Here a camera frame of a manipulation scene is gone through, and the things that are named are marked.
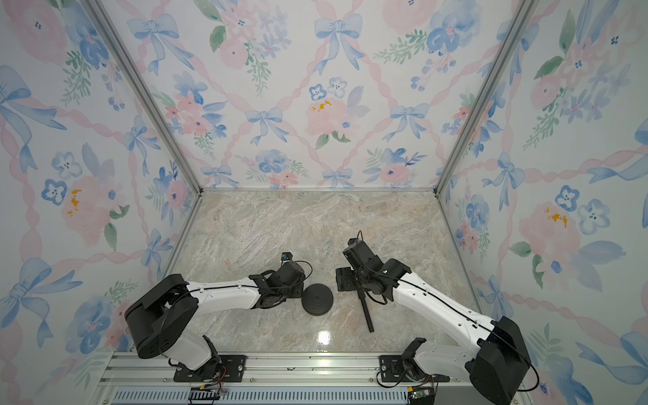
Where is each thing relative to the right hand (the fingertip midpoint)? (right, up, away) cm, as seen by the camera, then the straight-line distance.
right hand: (348, 276), depth 80 cm
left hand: (-16, -5, +10) cm, 19 cm away
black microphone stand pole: (+5, -8, +7) cm, 12 cm away
